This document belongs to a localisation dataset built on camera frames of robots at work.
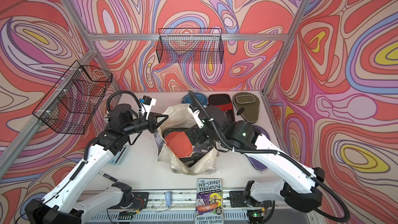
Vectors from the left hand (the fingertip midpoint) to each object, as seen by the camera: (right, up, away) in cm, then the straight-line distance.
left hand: (168, 117), depth 68 cm
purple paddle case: (+46, -27, +15) cm, 56 cm away
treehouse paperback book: (+19, -40, +3) cm, 44 cm away
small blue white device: (-1, -39, +4) cm, 39 cm away
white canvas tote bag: (+4, 0, +8) cm, 9 cm away
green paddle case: (+51, +7, +43) cm, 67 cm away
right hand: (+13, -5, -5) cm, 15 cm away
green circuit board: (-20, -46, +3) cm, 51 cm away
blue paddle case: (+15, +11, +43) cm, 47 cm away
